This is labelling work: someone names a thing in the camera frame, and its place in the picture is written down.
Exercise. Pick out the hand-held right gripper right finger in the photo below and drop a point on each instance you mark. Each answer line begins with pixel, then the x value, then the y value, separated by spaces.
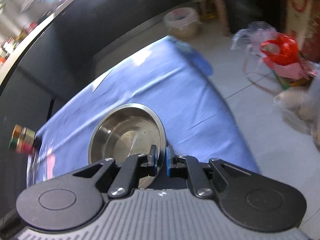
pixel 169 161

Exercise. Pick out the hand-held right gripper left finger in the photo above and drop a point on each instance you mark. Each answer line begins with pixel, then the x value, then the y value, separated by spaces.
pixel 155 161

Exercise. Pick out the stainless steel bowl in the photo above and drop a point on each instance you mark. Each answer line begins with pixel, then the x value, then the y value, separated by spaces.
pixel 125 135

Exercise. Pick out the blue printed tablecloth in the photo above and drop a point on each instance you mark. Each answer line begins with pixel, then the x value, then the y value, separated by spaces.
pixel 162 90

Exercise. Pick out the red spice bottle green cap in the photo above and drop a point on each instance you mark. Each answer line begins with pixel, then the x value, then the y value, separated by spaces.
pixel 22 146

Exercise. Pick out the dark soy sauce bottle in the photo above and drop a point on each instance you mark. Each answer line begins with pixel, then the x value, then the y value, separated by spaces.
pixel 23 132

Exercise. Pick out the trash bin with white liner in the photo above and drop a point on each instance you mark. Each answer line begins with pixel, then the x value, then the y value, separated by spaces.
pixel 181 21

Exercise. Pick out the large translucent plastic bag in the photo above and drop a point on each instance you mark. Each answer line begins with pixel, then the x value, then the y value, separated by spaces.
pixel 300 110

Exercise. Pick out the yellow cooking oil bottle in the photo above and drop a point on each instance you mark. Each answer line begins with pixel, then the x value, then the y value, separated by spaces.
pixel 208 16

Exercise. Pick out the clear plastic bag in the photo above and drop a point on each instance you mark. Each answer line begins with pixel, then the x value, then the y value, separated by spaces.
pixel 252 33

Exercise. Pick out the pink bag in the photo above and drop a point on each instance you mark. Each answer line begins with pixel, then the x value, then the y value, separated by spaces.
pixel 295 70

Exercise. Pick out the red plastic bag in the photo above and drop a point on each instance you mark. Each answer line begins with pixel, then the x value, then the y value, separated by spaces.
pixel 282 50

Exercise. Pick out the white kitchen countertop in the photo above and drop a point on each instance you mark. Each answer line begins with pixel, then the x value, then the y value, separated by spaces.
pixel 37 30

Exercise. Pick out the black drawer cabinet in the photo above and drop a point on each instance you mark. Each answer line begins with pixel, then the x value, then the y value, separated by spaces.
pixel 250 2

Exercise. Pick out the row of condiment bottles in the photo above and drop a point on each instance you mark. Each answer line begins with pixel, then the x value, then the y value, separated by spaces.
pixel 15 45

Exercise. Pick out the red paper gift bag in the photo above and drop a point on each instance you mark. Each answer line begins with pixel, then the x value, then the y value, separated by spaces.
pixel 303 10

